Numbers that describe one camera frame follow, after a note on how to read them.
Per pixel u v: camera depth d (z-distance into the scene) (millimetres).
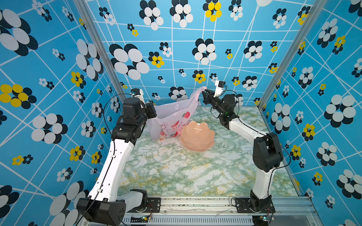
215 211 723
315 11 693
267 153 508
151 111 610
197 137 1005
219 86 722
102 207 361
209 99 747
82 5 683
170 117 797
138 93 579
